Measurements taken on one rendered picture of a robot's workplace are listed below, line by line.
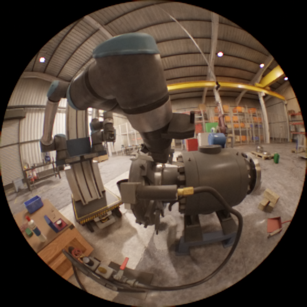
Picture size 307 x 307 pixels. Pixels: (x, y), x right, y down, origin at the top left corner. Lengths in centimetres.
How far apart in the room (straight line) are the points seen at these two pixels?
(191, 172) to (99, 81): 61
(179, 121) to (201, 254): 109
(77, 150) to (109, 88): 119
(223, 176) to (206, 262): 81
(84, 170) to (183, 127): 134
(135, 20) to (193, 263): 847
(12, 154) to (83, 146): 794
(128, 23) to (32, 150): 1001
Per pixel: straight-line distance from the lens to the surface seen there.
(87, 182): 145
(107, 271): 64
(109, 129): 74
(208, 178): 64
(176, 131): 17
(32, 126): 898
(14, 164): 881
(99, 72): 15
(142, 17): 751
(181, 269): 104
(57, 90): 75
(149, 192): 45
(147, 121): 15
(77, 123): 144
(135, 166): 61
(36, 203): 160
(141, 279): 104
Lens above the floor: 102
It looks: 7 degrees down
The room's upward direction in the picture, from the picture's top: 7 degrees counter-clockwise
